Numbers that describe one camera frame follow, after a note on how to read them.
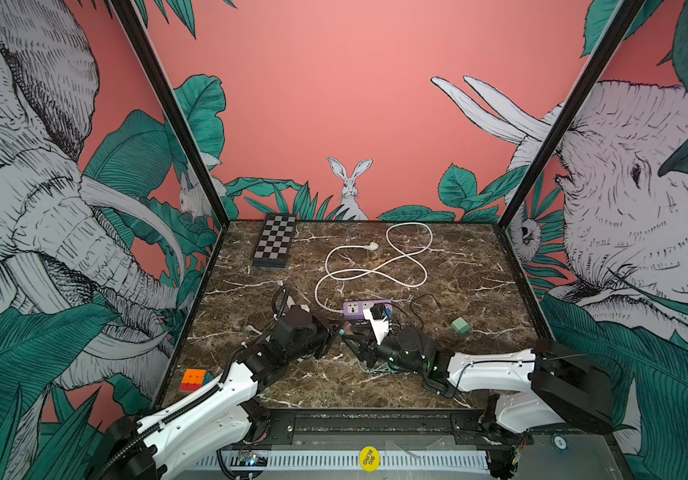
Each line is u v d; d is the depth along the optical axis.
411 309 0.96
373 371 0.84
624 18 0.70
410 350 0.59
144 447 0.41
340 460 0.70
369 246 1.11
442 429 0.75
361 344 0.68
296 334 0.59
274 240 1.11
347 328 0.78
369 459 0.70
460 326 0.90
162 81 0.81
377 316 0.66
